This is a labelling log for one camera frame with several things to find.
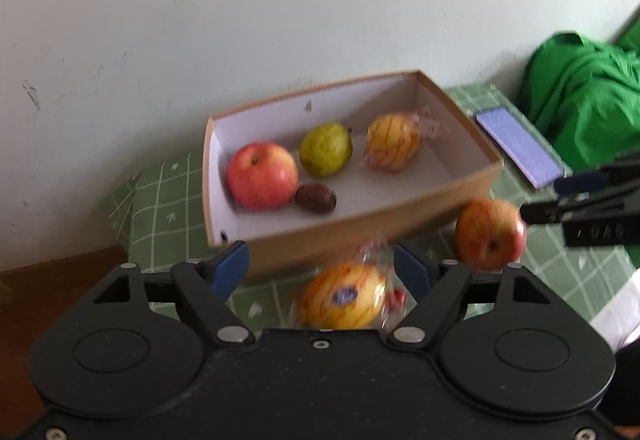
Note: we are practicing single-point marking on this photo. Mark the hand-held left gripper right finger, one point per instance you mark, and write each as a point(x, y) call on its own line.
point(410, 270)

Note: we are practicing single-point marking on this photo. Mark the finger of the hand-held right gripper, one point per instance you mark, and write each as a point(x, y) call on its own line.
point(580, 182)
point(575, 210)

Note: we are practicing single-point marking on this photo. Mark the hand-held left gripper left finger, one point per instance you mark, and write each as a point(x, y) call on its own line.
point(230, 267)

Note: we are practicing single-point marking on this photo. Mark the brown cardboard box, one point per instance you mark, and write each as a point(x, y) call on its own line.
point(350, 240)

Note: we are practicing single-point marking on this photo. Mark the red apple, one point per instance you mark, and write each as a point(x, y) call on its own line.
point(261, 176)
point(490, 235)

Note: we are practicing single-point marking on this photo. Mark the yellow pear blue sticker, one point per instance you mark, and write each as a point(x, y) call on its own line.
point(320, 307)

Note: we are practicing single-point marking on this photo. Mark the dark brown plum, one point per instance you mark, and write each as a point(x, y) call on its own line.
point(316, 199)

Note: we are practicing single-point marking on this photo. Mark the green pear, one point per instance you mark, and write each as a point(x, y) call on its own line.
point(326, 150)

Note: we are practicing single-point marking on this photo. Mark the smartphone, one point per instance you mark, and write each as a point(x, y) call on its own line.
point(522, 147)

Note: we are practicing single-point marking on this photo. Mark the bright green cloth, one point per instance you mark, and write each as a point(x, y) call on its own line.
point(580, 90)

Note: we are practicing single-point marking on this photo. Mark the green checked tablecloth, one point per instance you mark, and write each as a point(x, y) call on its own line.
point(165, 200)

